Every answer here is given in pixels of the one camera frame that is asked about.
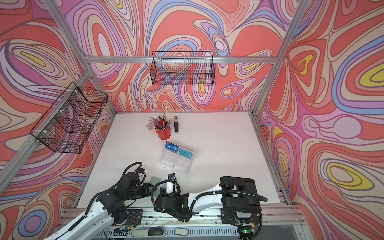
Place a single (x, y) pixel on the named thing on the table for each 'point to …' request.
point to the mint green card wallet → (154, 180)
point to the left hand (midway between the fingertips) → (158, 188)
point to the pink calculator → (150, 127)
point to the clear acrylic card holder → (177, 157)
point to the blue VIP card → (171, 147)
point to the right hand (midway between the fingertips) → (165, 192)
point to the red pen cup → (164, 130)
